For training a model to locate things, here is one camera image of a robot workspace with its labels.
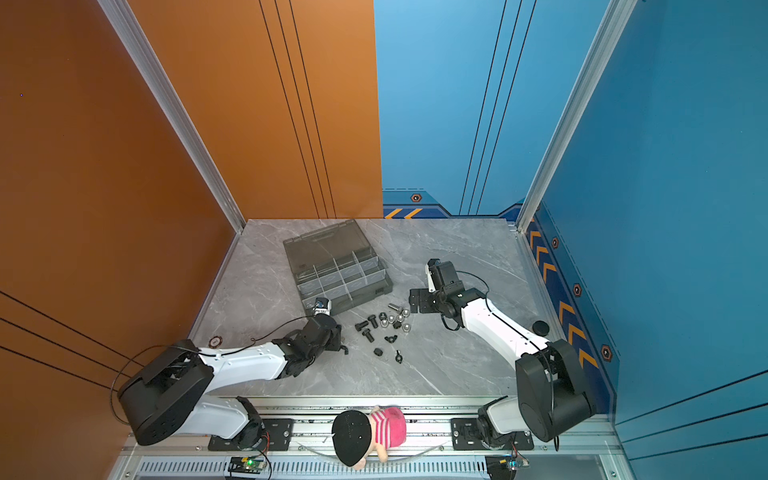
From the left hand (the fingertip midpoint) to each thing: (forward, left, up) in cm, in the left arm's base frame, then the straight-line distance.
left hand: (336, 325), depth 91 cm
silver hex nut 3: (+1, -15, 0) cm, 15 cm away
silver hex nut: (+5, -21, 0) cm, 22 cm away
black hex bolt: (0, -7, -1) cm, 7 cm away
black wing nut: (-4, -17, -1) cm, 17 cm away
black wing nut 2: (-9, -19, -2) cm, 21 cm away
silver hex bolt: (+7, -18, -1) cm, 19 cm away
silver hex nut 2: (0, -21, -1) cm, 21 cm away
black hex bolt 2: (+1, -11, 0) cm, 11 cm away
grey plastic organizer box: (+21, +2, +3) cm, 22 cm away
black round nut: (-8, -13, -1) cm, 15 cm away
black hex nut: (+4, -14, -1) cm, 14 cm away
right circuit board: (-35, -44, -2) cm, 56 cm away
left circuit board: (-35, +17, -3) cm, 39 cm away
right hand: (+5, -26, +7) cm, 27 cm away
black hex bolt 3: (-3, -10, 0) cm, 10 cm away
